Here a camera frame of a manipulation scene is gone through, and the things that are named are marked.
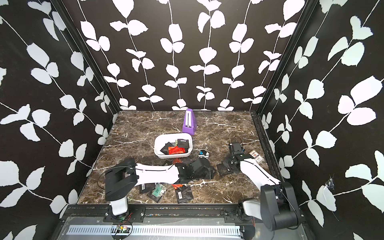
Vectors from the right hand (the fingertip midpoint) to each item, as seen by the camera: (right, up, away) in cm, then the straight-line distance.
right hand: (226, 160), depth 90 cm
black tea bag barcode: (-26, +9, +9) cm, 29 cm away
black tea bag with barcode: (-39, +5, +6) cm, 39 cm away
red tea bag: (-31, +6, +5) cm, 32 cm away
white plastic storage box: (-42, +11, +11) cm, 45 cm away
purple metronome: (-23, +22, +12) cm, 34 cm away
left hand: (-7, -3, -9) cm, 12 cm away
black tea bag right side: (-2, -6, 0) cm, 6 cm away
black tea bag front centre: (-25, -16, -10) cm, 31 cm away
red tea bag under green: (-30, -12, -8) cm, 33 cm away
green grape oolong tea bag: (-39, -14, -8) cm, 43 cm away
